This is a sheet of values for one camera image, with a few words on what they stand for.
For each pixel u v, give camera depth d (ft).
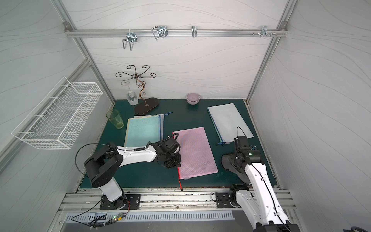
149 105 3.80
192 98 3.90
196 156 2.82
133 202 2.40
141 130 3.39
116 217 2.22
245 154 1.75
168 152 2.31
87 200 2.46
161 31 2.53
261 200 1.39
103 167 1.49
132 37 2.57
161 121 3.52
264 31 2.51
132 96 3.07
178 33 2.60
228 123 3.54
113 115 3.22
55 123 2.22
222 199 2.41
